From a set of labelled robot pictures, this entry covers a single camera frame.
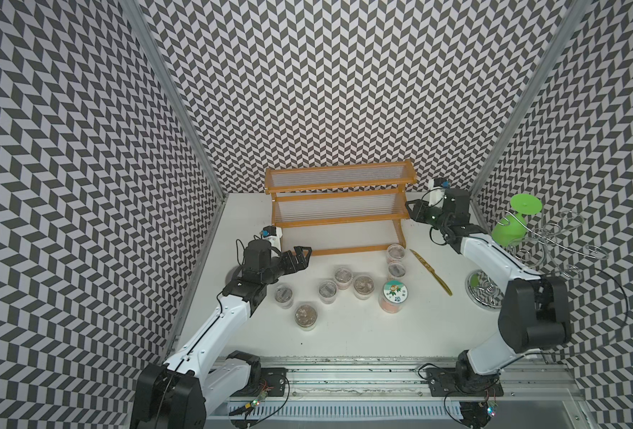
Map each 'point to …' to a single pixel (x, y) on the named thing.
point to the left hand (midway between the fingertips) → (301, 254)
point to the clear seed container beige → (363, 287)
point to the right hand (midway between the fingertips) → (409, 207)
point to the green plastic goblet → (509, 230)
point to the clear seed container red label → (327, 291)
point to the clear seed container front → (306, 317)
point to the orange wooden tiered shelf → (349, 193)
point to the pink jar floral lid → (393, 296)
